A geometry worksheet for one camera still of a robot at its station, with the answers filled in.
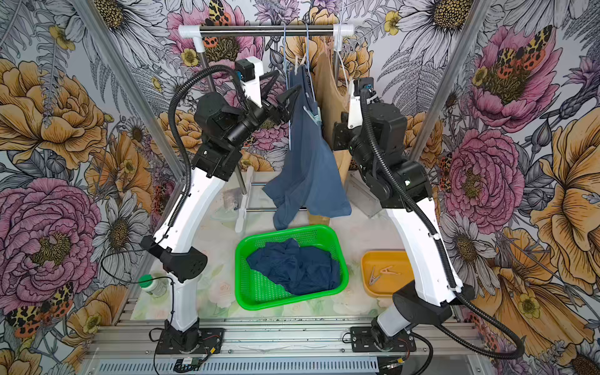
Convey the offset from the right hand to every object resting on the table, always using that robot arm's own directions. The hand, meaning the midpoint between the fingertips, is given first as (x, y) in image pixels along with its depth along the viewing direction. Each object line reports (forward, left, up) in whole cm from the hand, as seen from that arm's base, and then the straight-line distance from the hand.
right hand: (340, 119), depth 58 cm
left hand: (+6, +12, +6) cm, 15 cm away
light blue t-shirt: (0, +7, -21) cm, 22 cm away
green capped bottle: (-21, +60, -48) cm, 79 cm away
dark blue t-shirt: (-18, +12, -46) cm, 51 cm away
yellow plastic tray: (-16, -19, -54) cm, 59 cm away
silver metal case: (+14, -14, -45) cm, 50 cm away
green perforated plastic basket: (-21, +28, -55) cm, 65 cm away
